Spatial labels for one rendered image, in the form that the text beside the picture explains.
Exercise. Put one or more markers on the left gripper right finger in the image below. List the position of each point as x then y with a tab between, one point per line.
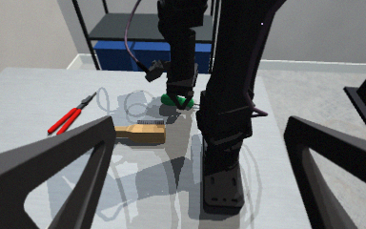
346	151

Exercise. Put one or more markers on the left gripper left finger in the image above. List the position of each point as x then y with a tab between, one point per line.
25	168

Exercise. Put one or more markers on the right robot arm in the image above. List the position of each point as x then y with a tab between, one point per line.
222	106

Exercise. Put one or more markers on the red-handled pliers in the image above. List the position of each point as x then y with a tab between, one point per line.
72	114

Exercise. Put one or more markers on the wooden-handled wire brush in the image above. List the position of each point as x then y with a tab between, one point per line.
145	131

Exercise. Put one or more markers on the green-handled screwdriver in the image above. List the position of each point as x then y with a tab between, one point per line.
167	101

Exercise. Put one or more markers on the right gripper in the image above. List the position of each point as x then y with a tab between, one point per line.
181	76

